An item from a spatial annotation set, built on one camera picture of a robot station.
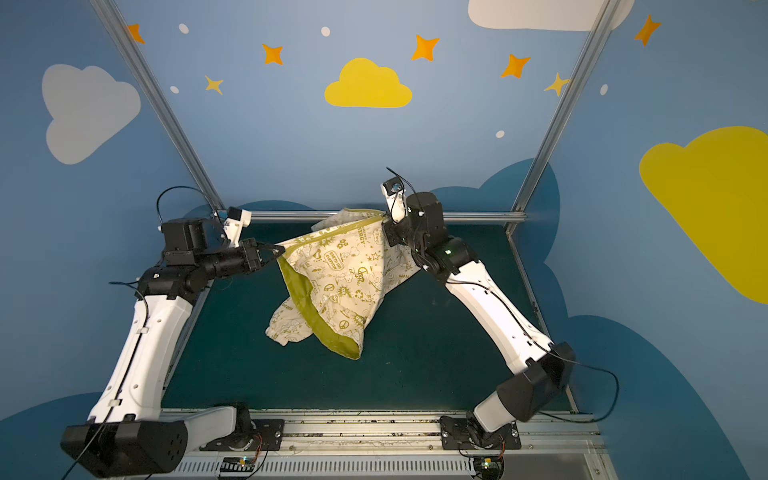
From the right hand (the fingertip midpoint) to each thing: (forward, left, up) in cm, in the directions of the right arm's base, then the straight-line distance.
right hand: (396, 206), depth 73 cm
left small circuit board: (-51, +37, -41) cm, 75 cm away
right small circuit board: (-48, -26, -42) cm, 69 cm away
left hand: (-12, +27, -4) cm, 30 cm away
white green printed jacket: (-8, +16, -19) cm, 26 cm away
